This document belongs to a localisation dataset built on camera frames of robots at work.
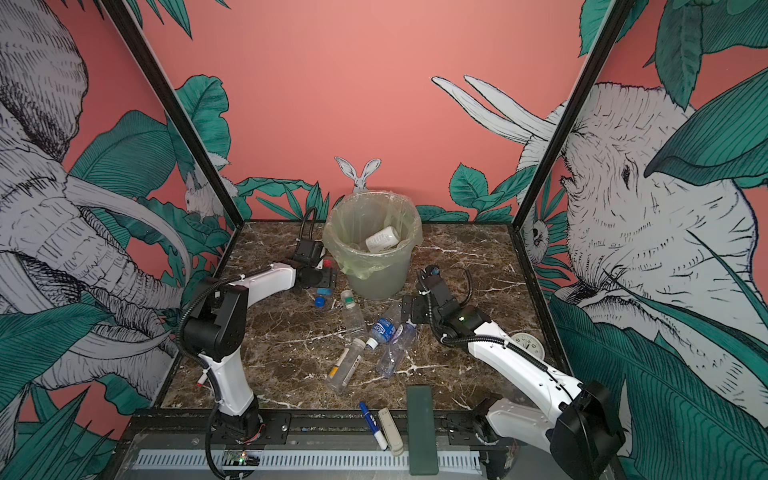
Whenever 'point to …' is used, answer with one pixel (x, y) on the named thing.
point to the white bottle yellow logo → (382, 239)
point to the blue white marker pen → (374, 426)
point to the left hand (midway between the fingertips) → (325, 271)
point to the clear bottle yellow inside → (346, 364)
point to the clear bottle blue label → (383, 331)
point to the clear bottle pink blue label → (392, 354)
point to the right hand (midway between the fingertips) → (412, 299)
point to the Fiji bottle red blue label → (322, 293)
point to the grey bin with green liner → (372, 275)
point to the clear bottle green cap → (353, 320)
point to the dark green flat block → (422, 434)
